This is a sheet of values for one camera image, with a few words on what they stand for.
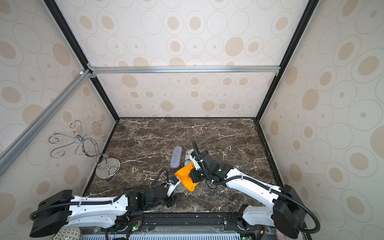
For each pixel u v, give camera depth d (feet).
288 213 1.32
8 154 1.67
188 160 3.04
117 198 1.76
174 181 2.20
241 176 1.66
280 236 2.29
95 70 3.01
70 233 2.27
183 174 2.55
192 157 2.40
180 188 2.50
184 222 2.48
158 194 1.90
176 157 3.11
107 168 2.95
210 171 1.95
